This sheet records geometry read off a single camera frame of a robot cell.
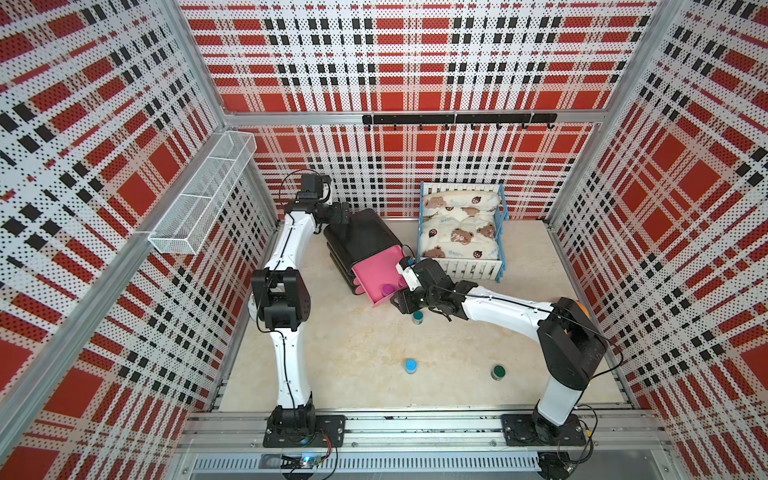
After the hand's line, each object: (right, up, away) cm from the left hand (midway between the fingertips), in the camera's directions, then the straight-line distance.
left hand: (339, 210), depth 98 cm
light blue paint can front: (+23, -46, -16) cm, 54 cm away
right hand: (+21, -27, -11) cm, 36 cm away
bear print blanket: (+42, -4, +10) cm, 44 cm away
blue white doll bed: (+50, -20, +1) cm, 54 cm away
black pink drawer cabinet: (+10, -14, -14) cm, 22 cm away
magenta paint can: (+17, -25, -12) cm, 32 cm away
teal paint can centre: (+26, -34, -7) cm, 43 cm away
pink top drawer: (+14, -22, -8) cm, 27 cm away
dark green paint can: (+47, -47, -17) cm, 69 cm away
